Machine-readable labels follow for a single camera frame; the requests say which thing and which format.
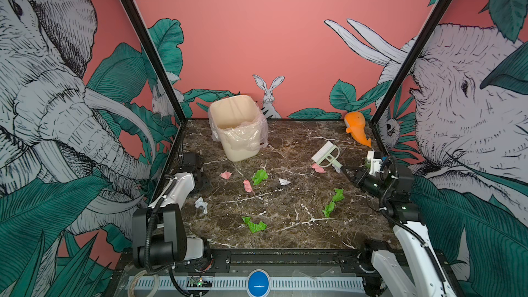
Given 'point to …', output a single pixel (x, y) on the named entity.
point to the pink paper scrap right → (317, 168)
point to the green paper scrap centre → (260, 175)
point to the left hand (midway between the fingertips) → (200, 182)
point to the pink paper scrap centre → (247, 185)
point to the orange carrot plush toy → (355, 124)
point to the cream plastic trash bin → (237, 122)
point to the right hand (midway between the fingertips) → (340, 167)
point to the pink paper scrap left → (226, 174)
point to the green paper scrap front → (254, 227)
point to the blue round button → (258, 283)
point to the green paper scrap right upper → (339, 194)
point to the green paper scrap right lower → (328, 208)
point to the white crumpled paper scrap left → (200, 202)
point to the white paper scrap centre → (283, 181)
